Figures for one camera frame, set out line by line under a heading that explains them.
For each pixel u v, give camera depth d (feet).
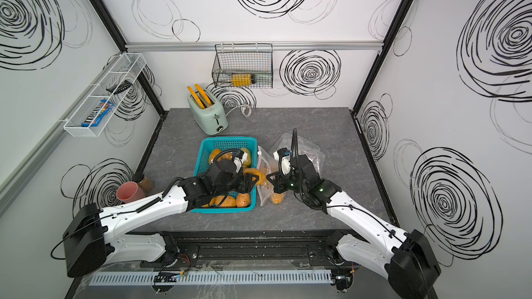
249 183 2.27
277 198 2.71
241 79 2.84
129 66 3.04
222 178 1.90
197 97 3.20
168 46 2.92
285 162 2.23
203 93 3.34
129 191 2.60
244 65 3.25
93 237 1.31
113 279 2.28
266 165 2.57
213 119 3.29
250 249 2.53
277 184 2.17
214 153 3.17
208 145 3.14
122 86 2.64
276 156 2.31
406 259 1.28
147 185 2.84
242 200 2.60
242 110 3.92
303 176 1.91
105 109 2.37
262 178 2.52
